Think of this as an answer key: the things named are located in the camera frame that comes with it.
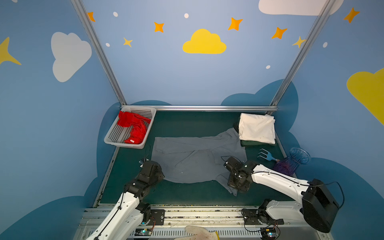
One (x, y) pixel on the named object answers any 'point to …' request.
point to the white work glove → (198, 233)
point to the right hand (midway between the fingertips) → (233, 184)
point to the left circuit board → (143, 232)
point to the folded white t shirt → (260, 128)
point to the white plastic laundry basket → (117, 135)
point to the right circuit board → (268, 233)
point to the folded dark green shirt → (252, 143)
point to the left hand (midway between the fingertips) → (164, 172)
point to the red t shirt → (137, 122)
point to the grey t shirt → (197, 159)
